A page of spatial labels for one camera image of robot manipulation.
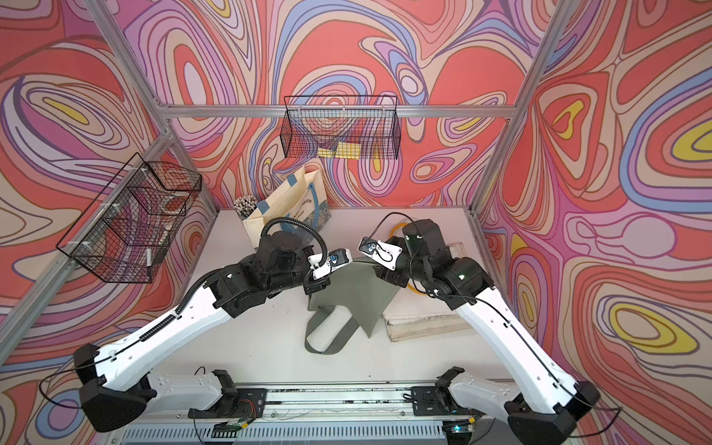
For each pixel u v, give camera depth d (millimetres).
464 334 855
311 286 566
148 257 728
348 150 822
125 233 749
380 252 537
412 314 878
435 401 693
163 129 908
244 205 960
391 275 579
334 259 523
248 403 732
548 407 364
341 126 910
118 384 390
